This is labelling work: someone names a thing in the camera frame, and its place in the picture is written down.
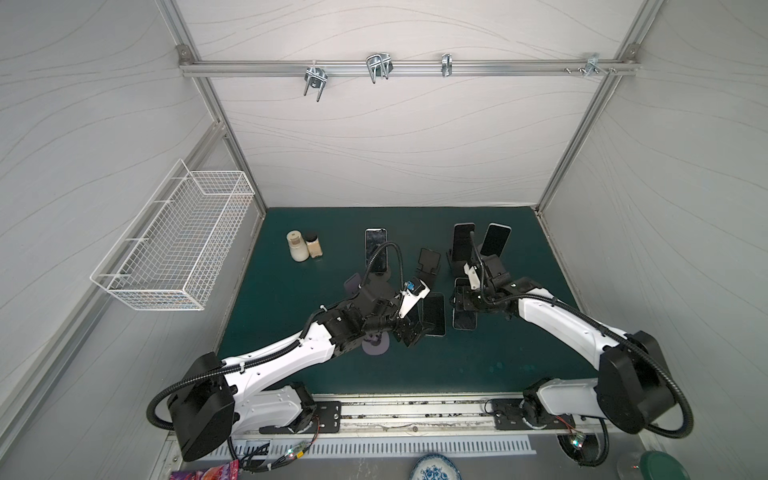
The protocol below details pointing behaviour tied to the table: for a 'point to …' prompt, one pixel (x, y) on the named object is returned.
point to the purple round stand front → (378, 349)
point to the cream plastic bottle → (298, 247)
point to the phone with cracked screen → (373, 239)
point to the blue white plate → (435, 466)
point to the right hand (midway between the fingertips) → (465, 292)
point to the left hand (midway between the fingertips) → (427, 309)
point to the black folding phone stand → (429, 262)
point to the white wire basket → (172, 254)
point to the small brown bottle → (314, 245)
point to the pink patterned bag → (227, 471)
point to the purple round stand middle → (352, 285)
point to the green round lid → (658, 465)
